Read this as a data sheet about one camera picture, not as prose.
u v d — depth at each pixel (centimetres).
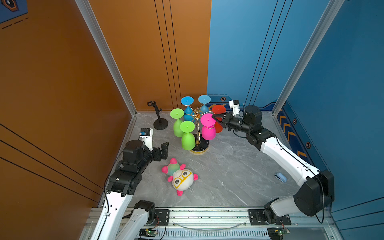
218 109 81
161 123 112
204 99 86
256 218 72
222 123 65
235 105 69
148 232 71
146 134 57
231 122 66
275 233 70
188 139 78
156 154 60
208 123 71
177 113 79
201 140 85
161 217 73
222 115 68
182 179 79
